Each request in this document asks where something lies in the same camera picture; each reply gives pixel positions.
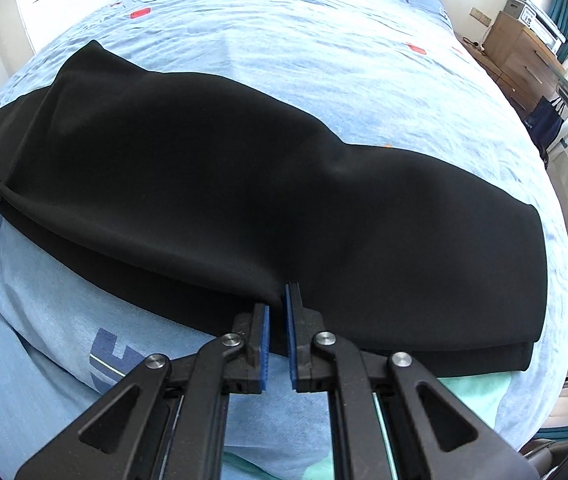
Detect black pants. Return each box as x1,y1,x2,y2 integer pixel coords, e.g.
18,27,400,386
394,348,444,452
0,42,547,377

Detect blue patterned bed sheet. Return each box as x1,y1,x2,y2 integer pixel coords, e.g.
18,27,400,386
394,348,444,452
0,0,568,479

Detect dark blue bag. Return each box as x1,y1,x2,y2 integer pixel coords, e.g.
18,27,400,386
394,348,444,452
523,96,564,166

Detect wooden drawer dresser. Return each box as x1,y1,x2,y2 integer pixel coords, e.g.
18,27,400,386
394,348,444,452
482,11,564,119

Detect white printer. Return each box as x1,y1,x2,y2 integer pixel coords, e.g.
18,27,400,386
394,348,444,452
503,0,566,54

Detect teal curtain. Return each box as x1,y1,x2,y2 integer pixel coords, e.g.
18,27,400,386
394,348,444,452
549,0,568,63

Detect wall socket plate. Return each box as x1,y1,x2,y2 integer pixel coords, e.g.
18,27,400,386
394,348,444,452
469,8,492,27

